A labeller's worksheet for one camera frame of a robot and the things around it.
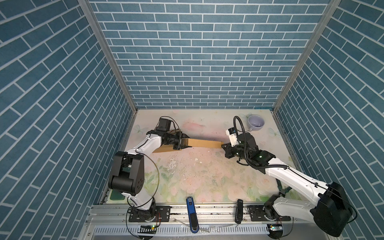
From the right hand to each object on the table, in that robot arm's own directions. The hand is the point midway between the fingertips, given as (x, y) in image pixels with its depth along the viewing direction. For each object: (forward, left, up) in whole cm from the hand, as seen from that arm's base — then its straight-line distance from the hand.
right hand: (220, 144), depth 81 cm
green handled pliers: (-17, -35, -16) cm, 42 cm away
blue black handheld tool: (-34, +12, -16) cm, 39 cm away
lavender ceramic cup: (+31, -28, -15) cm, 44 cm away
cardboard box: (-6, +29, +2) cm, 29 cm away
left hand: (+2, +15, 0) cm, 15 cm away
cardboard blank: (+1, +10, -1) cm, 10 cm away
